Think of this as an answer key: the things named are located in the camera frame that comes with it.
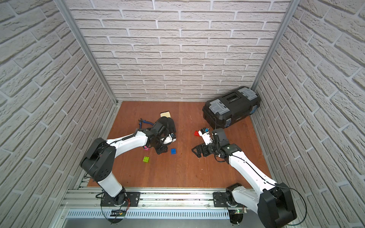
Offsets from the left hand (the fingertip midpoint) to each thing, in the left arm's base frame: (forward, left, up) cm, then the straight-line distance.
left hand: (166, 146), depth 90 cm
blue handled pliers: (+23, +22, -3) cm, 32 cm away
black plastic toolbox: (+18, -37, +15) cm, 44 cm away
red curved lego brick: (+11, -21, -2) cm, 24 cm away
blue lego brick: (-3, -5, -1) cm, 6 cm away
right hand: (-5, -21, +8) cm, 23 cm away
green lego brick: (-8, +12, -3) cm, 15 cm away
